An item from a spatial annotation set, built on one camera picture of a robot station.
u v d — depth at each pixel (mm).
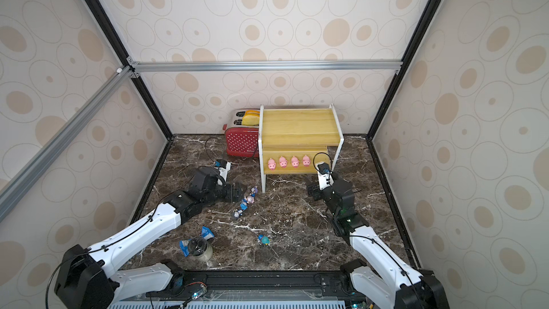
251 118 987
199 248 720
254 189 960
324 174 673
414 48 852
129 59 893
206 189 613
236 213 894
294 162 871
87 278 382
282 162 857
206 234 833
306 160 868
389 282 425
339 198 587
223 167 716
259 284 750
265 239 831
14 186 515
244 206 918
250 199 921
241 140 1007
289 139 763
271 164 853
